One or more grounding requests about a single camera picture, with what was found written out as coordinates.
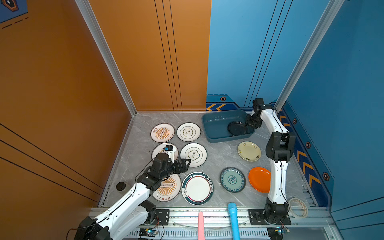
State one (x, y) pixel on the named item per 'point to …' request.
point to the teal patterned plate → (233, 179)
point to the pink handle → (201, 234)
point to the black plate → (236, 128)
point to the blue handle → (233, 210)
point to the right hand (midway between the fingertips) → (246, 124)
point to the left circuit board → (148, 232)
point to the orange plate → (259, 179)
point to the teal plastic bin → (215, 124)
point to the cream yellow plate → (249, 151)
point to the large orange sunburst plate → (169, 190)
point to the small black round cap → (120, 186)
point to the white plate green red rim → (197, 188)
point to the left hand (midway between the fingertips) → (185, 160)
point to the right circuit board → (275, 233)
